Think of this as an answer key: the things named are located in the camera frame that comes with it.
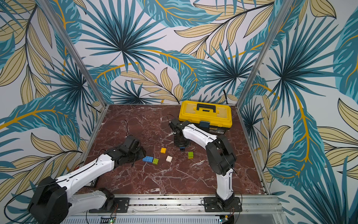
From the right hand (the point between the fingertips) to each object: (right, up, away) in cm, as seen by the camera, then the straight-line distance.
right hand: (181, 144), depth 92 cm
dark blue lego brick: (+1, -3, 0) cm, 3 cm away
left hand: (-23, -5, -8) cm, 25 cm away
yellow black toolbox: (+22, +17, -2) cm, 28 cm away
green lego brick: (+6, -6, -4) cm, 9 cm away
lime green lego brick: (-16, -10, -4) cm, 19 cm away
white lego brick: (-8, -8, -4) cm, 12 cm away
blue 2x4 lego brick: (-21, -9, -4) cm, 23 cm away
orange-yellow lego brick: (-12, -4, +1) cm, 13 cm away
